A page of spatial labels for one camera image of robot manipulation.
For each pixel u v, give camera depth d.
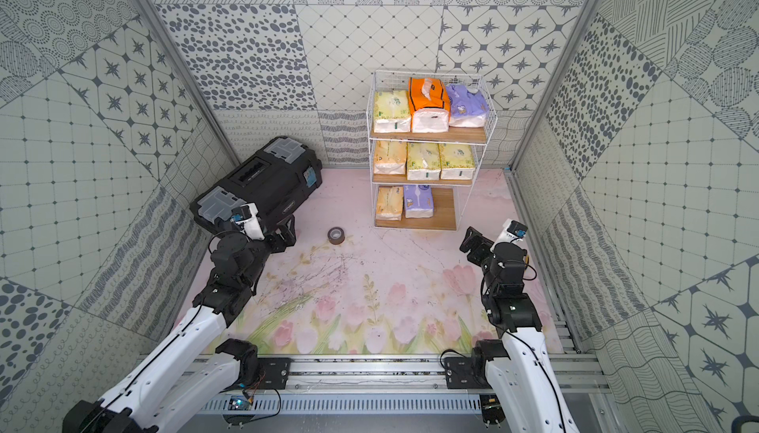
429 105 0.68
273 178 0.97
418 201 1.01
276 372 0.73
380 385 0.73
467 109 0.73
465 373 0.74
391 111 0.71
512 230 0.65
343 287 0.89
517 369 0.48
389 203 1.03
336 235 1.00
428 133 0.72
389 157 0.84
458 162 0.81
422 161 0.81
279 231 0.71
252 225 0.67
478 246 0.69
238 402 0.72
